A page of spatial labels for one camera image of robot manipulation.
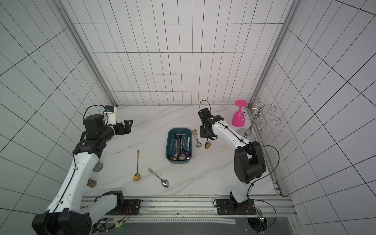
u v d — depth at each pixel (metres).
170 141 0.97
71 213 0.38
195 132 1.03
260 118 0.80
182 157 0.90
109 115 0.64
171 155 0.90
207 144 0.85
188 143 0.97
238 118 0.89
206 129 0.67
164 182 0.81
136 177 0.82
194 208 0.74
